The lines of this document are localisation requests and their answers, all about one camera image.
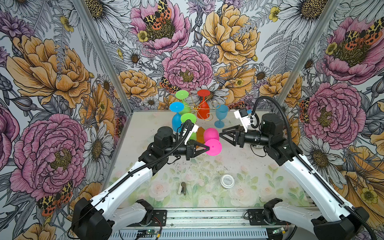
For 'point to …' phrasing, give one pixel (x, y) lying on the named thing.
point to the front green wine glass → (193, 117)
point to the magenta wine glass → (211, 138)
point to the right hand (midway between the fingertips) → (222, 138)
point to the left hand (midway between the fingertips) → (208, 153)
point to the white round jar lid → (227, 181)
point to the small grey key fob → (182, 188)
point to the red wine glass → (203, 110)
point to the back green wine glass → (182, 94)
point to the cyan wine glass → (177, 107)
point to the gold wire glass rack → (196, 107)
